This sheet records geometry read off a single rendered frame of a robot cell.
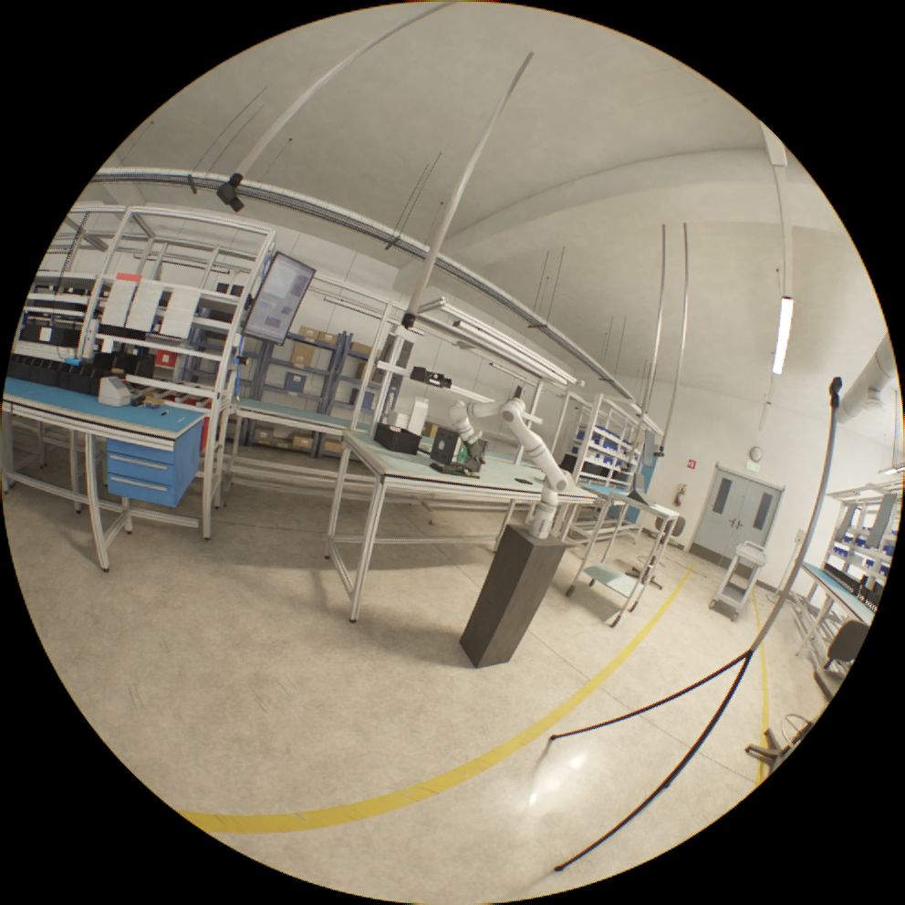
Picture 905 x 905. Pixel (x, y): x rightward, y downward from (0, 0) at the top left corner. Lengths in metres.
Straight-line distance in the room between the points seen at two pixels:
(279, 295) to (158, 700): 2.07
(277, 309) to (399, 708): 2.16
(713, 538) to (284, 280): 8.13
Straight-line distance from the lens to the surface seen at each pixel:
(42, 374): 2.67
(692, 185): 2.58
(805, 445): 8.00
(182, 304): 2.20
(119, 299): 2.44
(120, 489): 1.77
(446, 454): 1.79
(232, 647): 1.69
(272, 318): 1.87
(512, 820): 1.46
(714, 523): 7.70
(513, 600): 1.53
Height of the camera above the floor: 1.30
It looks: 7 degrees down
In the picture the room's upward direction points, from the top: 16 degrees clockwise
